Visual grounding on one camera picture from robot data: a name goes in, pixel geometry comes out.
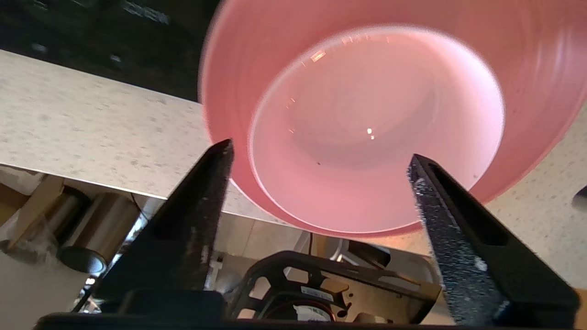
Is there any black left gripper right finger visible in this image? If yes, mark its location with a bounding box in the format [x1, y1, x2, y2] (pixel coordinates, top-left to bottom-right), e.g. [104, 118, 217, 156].
[407, 154, 581, 326]

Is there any black induction cooktop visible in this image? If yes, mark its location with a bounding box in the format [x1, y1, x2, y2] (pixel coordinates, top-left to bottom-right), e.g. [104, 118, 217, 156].
[0, 0, 221, 102]

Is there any brown cardboard strip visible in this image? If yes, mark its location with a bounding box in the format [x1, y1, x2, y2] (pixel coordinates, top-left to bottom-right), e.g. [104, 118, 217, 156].
[7, 176, 65, 250]

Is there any shiny metal cylinder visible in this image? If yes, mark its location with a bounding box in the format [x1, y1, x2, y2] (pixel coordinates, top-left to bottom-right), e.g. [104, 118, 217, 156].
[57, 192, 140, 275]
[44, 186, 91, 243]

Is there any black robot torso frame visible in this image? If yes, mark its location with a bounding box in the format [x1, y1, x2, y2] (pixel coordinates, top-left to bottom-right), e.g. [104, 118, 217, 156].
[227, 250, 443, 324]

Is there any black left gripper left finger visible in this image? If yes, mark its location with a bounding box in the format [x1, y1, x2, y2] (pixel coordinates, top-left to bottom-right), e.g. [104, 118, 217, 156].
[94, 139, 234, 317]

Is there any large pink plate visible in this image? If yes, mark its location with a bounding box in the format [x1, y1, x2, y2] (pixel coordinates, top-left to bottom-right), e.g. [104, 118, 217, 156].
[198, 0, 587, 239]

